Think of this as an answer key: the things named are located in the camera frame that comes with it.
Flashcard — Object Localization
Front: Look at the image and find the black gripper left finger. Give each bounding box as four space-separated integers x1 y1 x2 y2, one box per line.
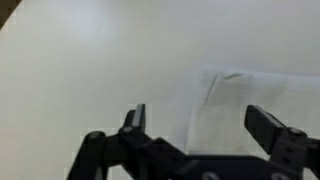
119 103 148 138

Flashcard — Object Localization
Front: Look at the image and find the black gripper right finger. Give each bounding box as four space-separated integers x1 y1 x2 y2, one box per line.
244 104 307 161

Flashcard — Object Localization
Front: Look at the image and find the white towel with red stripes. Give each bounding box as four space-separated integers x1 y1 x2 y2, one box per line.
184 65 320 180

